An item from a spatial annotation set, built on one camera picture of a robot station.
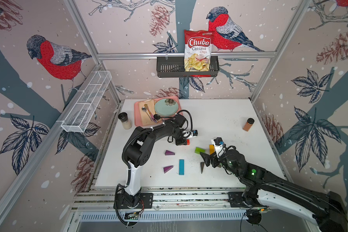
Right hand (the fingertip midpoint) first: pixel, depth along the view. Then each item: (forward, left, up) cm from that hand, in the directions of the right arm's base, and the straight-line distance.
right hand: (207, 148), depth 76 cm
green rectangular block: (+5, +3, -14) cm, 15 cm away
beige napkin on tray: (+29, +42, -14) cm, 53 cm away
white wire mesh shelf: (+7, +66, +16) cm, 69 cm away
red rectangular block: (+11, +10, -14) cm, 20 cm away
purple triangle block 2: (-8, +22, -13) cm, 27 cm away
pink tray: (+19, +15, +8) cm, 26 cm away
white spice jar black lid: (+22, +54, -9) cm, 59 cm away
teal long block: (-5, +14, -16) cm, 22 cm away
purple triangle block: (+3, +22, -14) cm, 27 cm away
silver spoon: (+39, +45, -14) cm, 61 cm away
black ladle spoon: (+32, +34, -14) cm, 48 cm away
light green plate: (+41, +28, -13) cm, 51 cm away
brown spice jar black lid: (+22, -31, -9) cm, 39 cm away
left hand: (+14, +10, -13) cm, 21 cm away
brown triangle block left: (-5, +2, -14) cm, 15 cm away
